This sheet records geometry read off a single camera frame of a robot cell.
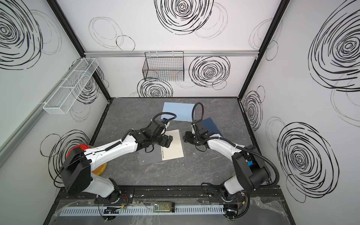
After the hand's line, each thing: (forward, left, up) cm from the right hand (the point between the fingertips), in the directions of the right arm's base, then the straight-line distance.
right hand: (186, 139), depth 88 cm
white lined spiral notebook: (-7, +17, -6) cm, 19 cm away
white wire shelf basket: (+11, +65, +29) cm, 72 cm away
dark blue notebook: (+18, -17, -8) cm, 26 cm away
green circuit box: (-36, +10, -2) cm, 37 cm away
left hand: (-1, +12, +5) cm, 13 cm away
